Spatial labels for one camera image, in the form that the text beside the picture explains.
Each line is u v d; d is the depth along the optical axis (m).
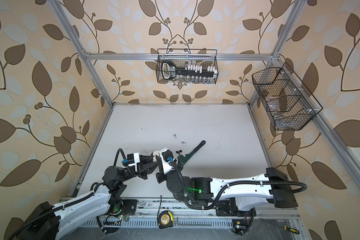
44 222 0.42
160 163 0.53
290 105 0.73
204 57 0.91
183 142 0.99
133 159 0.57
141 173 0.61
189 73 0.83
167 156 0.49
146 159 0.64
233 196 0.46
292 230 0.68
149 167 0.62
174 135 1.02
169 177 0.46
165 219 0.68
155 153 0.63
